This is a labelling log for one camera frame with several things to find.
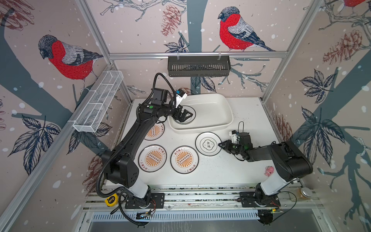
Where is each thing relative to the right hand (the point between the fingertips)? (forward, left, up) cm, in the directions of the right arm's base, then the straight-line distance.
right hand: (219, 146), depth 93 cm
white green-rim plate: (+2, +8, -1) cm, 8 cm away
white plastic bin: (+29, +4, +1) cm, 29 cm away
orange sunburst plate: (+9, +44, +1) cm, 45 cm away
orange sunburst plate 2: (-10, +43, +1) cm, 44 cm away
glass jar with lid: (-27, -37, +8) cm, 46 cm away
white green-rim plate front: (+20, +21, +2) cm, 29 cm away
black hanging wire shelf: (+49, +14, +29) cm, 59 cm away
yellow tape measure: (-34, +58, +3) cm, 67 cm away
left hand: (+6, +21, +29) cm, 36 cm away
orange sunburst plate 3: (-10, +22, 0) cm, 24 cm away
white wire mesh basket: (-4, +69, +32) cm, 76 cm away
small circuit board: (-39, +41, -2) cm, 57 cm away
